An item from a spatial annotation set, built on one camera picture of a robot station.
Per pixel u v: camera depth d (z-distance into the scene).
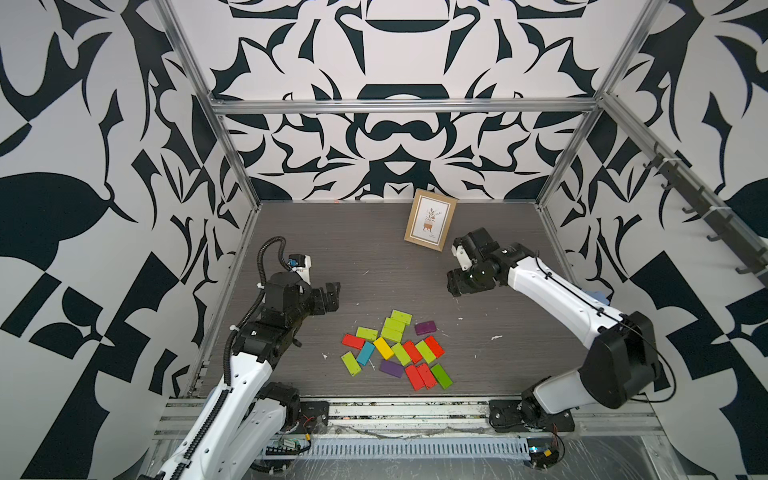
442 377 0.80
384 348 0.85
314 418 0.74
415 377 0.81
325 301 0.69
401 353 0.84
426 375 0.81
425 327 0.89
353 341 0.85
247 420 0.58
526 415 0.67
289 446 0.71
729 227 0.55
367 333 0.87
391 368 0.83
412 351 0.84
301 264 0.67
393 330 0.88
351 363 0.82
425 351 0.84
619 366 0.42
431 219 1.04
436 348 0.85
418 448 0.71
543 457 0.71
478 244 0.66
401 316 0.90
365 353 0.83
